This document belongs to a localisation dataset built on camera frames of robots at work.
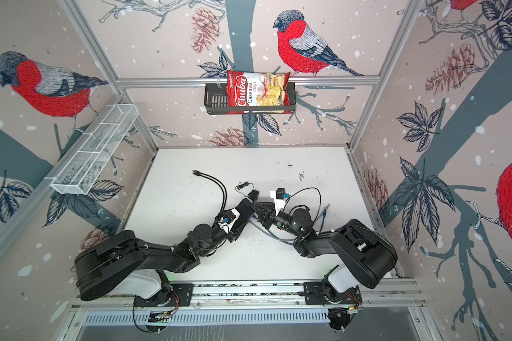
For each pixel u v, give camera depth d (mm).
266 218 727
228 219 670
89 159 756
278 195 690
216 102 947
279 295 752
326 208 947
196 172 1102
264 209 727
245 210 767
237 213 696
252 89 876
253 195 997
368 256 454
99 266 419
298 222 640
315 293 728
